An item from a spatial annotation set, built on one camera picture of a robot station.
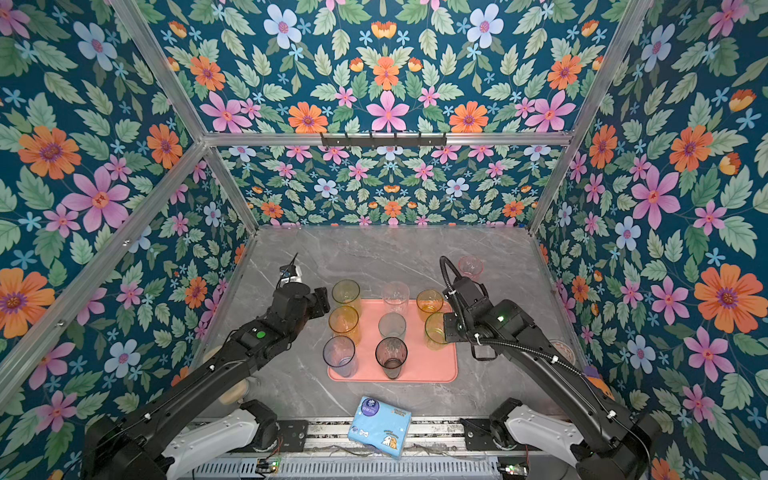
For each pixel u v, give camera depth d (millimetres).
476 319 519
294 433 741
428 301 871
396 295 933
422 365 826
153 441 405
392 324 854
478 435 724
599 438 384
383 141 930
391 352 718
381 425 710
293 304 578
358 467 703
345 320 825
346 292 853
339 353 766
